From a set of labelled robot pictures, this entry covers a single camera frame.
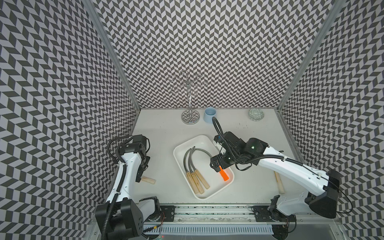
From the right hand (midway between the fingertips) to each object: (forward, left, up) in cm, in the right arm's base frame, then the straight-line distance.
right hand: (220, 164), depth 72 cm
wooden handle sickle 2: (0, +10, -17) cm, 20 cm away
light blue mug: (+48, +2, -14) cm, 50 cm away
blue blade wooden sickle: (-2, +39, -16) cm, 42 cm away
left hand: (0, +41, -6) cm, 41 cm away
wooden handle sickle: (-3, +12, -16) cm, 20 cm away
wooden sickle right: (-5, -34, -17) cm, 39 cm away
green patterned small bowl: (+46, -32, -15) cm, 58 cm away
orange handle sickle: (+2, -4, -17) cm, 18 cm away
